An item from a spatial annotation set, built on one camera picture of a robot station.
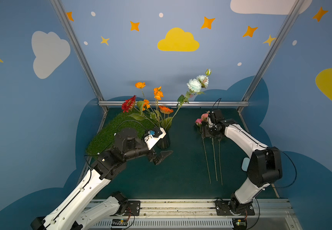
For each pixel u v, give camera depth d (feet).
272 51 2.83
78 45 2.71
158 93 2.51
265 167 1.53
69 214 1.24
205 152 3.14
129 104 2.25
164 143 3.05
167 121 2.81
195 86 2.21
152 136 1.63
